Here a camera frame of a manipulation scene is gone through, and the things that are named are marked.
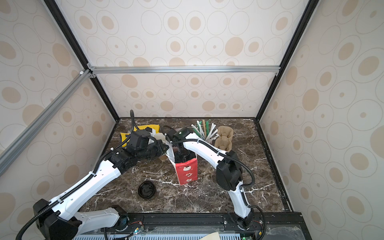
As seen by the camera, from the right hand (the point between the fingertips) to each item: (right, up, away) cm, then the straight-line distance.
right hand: (188, 163), depth 84 cm
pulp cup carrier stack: (+22, +11, +10) cm, 27 cm away
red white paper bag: (0, -2, -11) cm, 11 cm away
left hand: (-6, +11, -12) cm, 17 cm away
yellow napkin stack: (-44, +15, +16) cm, 49 cm away
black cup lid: (-23, -14, -2) cm, 27 cm away
